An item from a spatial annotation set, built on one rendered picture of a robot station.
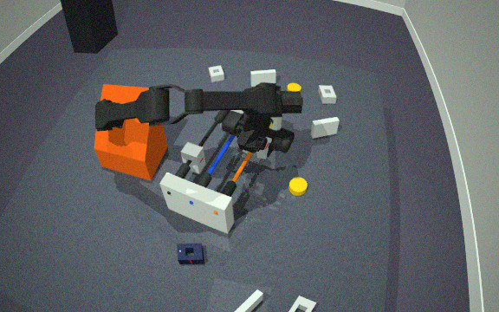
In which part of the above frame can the yellow short cylinder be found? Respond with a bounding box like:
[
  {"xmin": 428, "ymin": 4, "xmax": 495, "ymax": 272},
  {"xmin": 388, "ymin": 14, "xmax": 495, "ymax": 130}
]
[
  {"xmin": 287, "ymin": 83, "xmax": 301, "ymax": 92},
  {"xmin": 289, "ymin": 177, "xmax": 308, "ymax": 196}
]

